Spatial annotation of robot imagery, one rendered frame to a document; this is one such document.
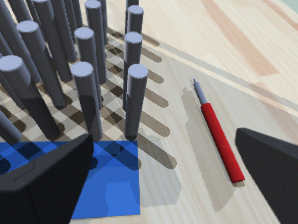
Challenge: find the red-handled screwdriver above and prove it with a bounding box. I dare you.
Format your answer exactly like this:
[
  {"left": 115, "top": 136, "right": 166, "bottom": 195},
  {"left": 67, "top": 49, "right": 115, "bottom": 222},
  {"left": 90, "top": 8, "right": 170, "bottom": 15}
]
[{"left": 193, "top": 78, "right": 245, "bottom": 183}]

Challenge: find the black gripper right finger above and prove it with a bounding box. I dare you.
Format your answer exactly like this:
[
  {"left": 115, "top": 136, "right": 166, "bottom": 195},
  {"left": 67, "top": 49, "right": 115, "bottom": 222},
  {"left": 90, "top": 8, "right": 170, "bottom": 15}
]
[{"left": 235, "top": 128, "right": 298, "bottom": 224}]

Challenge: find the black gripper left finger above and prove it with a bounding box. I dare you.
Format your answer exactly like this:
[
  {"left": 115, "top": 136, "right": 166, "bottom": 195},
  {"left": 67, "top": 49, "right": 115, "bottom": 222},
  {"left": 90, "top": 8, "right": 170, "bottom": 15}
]
[{"left": 0, "top": 134, "right": 94, "bottom": 224}]

